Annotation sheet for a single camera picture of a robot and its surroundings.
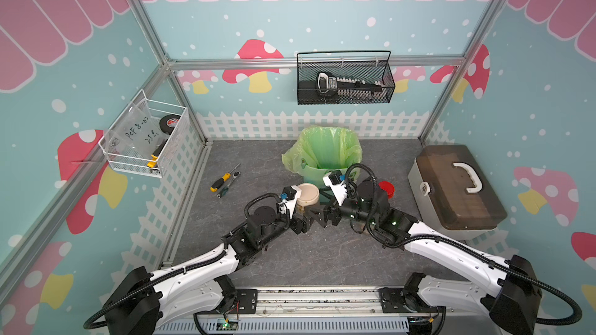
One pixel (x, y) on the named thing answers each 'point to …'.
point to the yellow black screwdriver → (219, 182)
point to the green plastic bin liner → (324, 146)
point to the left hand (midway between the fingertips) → (311, 206)
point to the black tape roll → (168, 122)
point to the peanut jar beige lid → (310, 195)
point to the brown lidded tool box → (452, 194)
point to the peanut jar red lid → (387, 187)
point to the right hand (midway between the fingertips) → (313, 201)
